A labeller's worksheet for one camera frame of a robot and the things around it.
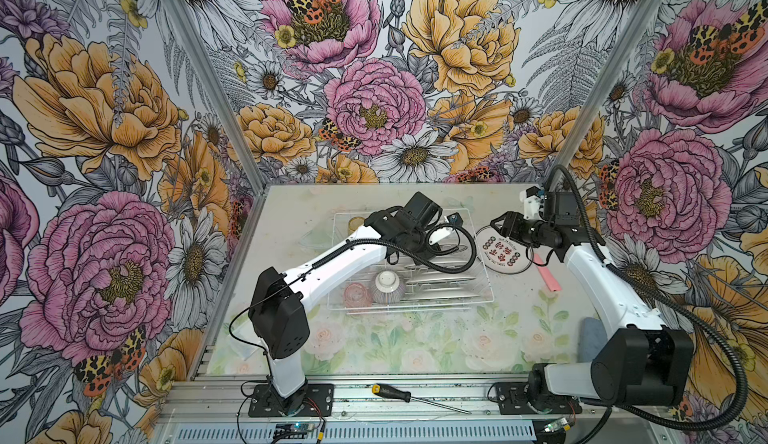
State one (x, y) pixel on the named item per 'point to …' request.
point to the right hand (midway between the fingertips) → (497, 233)
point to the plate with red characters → (500, 253)
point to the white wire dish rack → (408, 285)
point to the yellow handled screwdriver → (386, 390)
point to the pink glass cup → (356, 295)
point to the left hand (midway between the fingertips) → (425, 249)
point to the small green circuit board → (297, 430)
